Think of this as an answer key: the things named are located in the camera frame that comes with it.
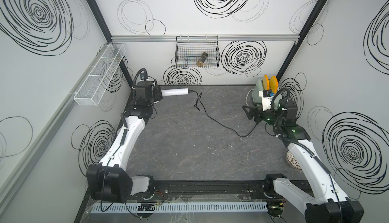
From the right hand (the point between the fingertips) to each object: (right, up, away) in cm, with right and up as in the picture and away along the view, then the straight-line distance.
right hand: (252, 104), depth 73 cm
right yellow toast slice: (+20, +12, +18) cm, 29 cm away
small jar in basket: (-25, +25, +15) cm, 39 cm away
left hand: (-52, +9, +5) cm, 53 cm away
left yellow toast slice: (+16, +13, +19) cm, 28 cm away
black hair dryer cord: (-27, -1, +12) cm, 30 cm away
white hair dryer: (-38, +7, +3) cm, 39 cm away
